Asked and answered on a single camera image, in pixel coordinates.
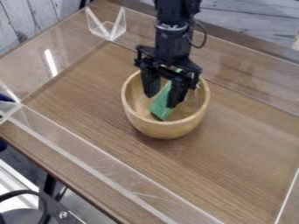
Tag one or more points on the clear acrylic corner bracket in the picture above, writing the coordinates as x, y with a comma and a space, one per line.
108, 30

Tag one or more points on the green rectangular block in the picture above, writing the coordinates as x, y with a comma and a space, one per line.
158, 107

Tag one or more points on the black metal base plate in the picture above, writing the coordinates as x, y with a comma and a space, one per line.
55, 213

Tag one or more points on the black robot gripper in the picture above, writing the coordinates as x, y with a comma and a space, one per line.
166, 60

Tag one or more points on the black table leg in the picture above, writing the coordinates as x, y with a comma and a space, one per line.
50, 185

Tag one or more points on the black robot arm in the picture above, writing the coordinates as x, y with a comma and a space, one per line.
176, 13

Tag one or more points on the brown wooden bowl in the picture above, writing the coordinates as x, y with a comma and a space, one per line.
184, 120

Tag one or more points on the blue object at edge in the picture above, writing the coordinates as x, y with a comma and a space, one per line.
5, 98

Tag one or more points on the clear acrylic tray wall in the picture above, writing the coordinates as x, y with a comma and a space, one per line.
125, 193

